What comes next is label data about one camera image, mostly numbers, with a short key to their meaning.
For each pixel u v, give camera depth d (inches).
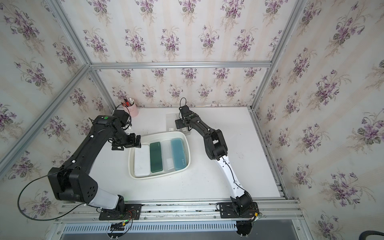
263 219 28.3
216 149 26.4
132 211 28.8
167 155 36.6
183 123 33.0
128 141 27.5
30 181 14.7
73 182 16.1
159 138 39.8
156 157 35.7
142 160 34.5
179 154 35.8
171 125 42.6
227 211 28.8
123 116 26.0
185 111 35.4
